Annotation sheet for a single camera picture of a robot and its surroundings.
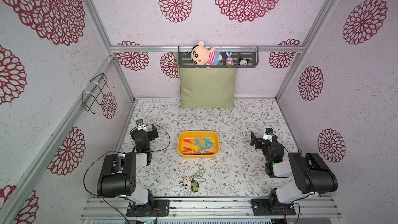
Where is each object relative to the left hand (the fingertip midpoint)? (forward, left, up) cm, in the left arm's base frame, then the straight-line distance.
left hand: (146, 127), depth 93 cm
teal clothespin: (-4, -37, -9) cm, 39 cm away
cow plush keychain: (-30, -25, -6) cm, 40 cm away
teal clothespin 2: (-9, -37, -9) cm, 39 cm away
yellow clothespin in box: (-8, -28, -9) cm, 31 cm away
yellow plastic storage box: (-7, -31, -8) cm, 33 cm away
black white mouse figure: (+30, -58, +24) cm, 70 cm away
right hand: (-3, -68, +1) cm, 68 cm away
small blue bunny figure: (+30, -50, +26) cm, 64 cm away
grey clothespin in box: (-12, -32, -9) cm, 36 cm away
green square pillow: (+22, -35, +11) cm, 43 cm away
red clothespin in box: (-10, -24, -9) cm, 28 cm away
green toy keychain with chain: (-31, -30, -7) cm, 44 cm away
